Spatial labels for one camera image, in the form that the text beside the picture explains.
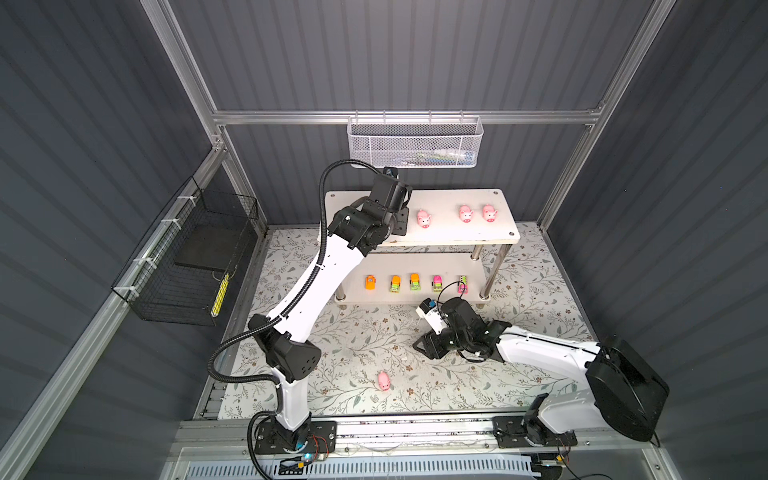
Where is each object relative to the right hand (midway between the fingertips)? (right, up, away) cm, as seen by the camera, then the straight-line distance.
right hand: (422, 344), depth 84 cm
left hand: (-9, +36, -9) cm, 38 cm away
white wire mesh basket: (+2, +73, +40) cm, 83 cm away
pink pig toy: (-11, -9, -3) cm, 15 cm away
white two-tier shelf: (+16, +27, +29) cm, 43 cm away
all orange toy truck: (-16, +17, +10) cm, 25 cm away
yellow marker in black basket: (-49, +15, -16) cm, 53 cm away
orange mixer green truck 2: (-1, +17, +10) cm, 19 cm away
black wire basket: (-61, +21, -12) cm, 65 cm away
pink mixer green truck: (+6, +16, +9) cm, 20 cm away
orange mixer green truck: (-8, +16, +10) cm, 20 cm away
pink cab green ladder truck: (+15, +14, +12) cm, 24 cm away
